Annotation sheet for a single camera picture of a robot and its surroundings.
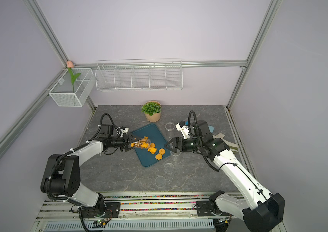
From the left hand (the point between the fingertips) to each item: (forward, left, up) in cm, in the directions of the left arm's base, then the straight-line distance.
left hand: (138, 142), depth 85 cm
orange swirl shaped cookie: (+4, -7, -11) cm, 14 cm away
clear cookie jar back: (-18, -19, +18) cm, 32 cm away
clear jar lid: (-19, -11, -13) cm, 26 cm away
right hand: (-10, -18, +11) cm, 23 cm away
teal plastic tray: (+16, -7, -13) cm, 22 cm away
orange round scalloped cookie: (-1, -13, -12) cm, 18 cm away
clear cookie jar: (+13, -20, -4) cm, 24 cm away
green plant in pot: (+24, -8, +2) cm, 26 cm away
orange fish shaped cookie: (0, -7, -11) cm, 13 cm away
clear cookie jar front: (+1, -2, -3) cm, 4 cm away
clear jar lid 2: (-11, -17, -14) cm, 25 cm away
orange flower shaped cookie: (-4, -11, -12) cm, 17 cm away
